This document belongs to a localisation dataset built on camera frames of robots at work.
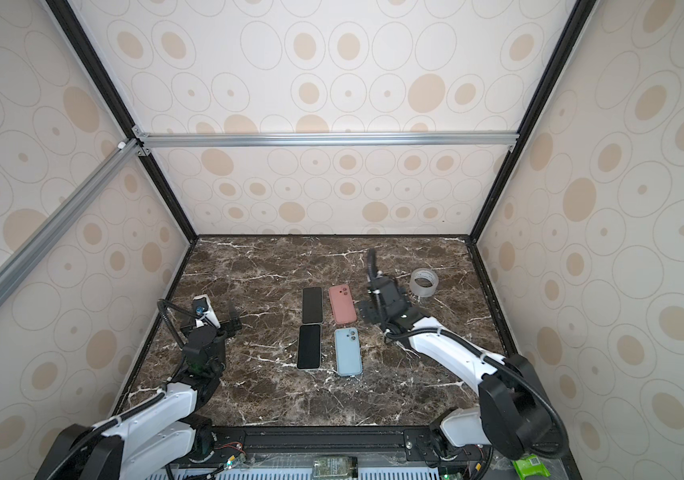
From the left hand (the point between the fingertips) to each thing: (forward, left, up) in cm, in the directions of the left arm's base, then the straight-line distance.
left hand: (220, 301), depth 83 cm
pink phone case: (+9, -33, -17) cm, 38 cm away
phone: (+8, -23, -16) cm, 29 cm away
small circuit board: (-37, -33, -10) cm, 51 cm away
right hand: (+4, -46, -4) cm, 46 cm away
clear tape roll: (+18, -62, -16) cm, 67 cm away
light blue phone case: (-8, -35, -16) cm, 40 cm away
